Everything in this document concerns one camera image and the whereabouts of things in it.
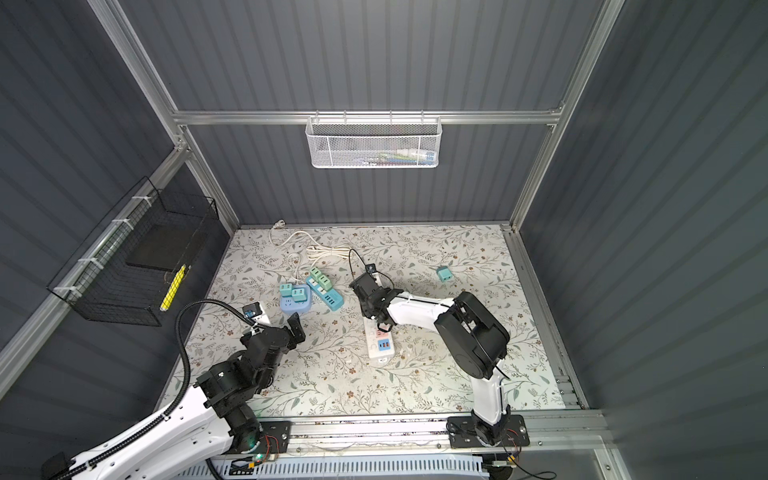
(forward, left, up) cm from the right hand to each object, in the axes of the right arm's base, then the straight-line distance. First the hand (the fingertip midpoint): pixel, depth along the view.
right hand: (375, 298), depth 95 cm
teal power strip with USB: (+1, +15, -1) cm, 15 cm away
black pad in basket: (0, +53, +27) cm, 59 cm away
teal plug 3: (0, +24, +3) cm, 24 cm away
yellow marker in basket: (-12, +46, +25) cm, 54 cm away
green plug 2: (+4, +17, +3) cm, 18 cm away
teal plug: (+12, -24, -3) cm, 27 cm away
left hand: (-14, +23, +12) cm, 29 cm away
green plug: (+8, +20, +3) cm, 22 cm away
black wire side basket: (-8, +58, +27) cm, 65 cm away
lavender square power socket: (-2, +28, 0) cm, 28 cm away
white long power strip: (-15, -2, -1) cm, 15 cm away
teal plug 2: (+1, +28, +4) cm, 29 cm away
